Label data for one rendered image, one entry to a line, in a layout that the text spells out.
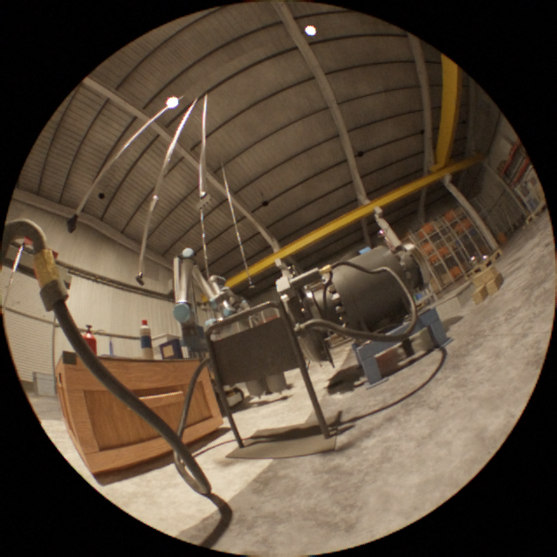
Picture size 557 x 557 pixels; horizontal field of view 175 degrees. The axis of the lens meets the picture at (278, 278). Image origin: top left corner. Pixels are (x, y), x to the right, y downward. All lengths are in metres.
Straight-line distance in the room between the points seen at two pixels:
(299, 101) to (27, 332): 13.59
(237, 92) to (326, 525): 8.56
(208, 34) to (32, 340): 11.82
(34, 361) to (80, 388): 8.02
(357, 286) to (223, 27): 8.53
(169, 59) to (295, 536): 8.68
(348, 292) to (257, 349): 0.75
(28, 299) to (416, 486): 9.53
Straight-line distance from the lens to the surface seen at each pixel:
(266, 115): 8.38
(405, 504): 0.42
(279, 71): 8.51
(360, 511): 0.44
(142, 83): 8.46
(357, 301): 1.23
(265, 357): 0.69
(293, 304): 1.16
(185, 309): 1.55
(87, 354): 0.36
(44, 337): 8.84
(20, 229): 0.42
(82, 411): 0.79
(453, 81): 11.84
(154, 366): 0.92
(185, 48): 8.25
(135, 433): 0.88
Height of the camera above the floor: 0.35
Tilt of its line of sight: 24 degrees up
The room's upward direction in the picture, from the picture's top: 20 degrees counter-clockwise
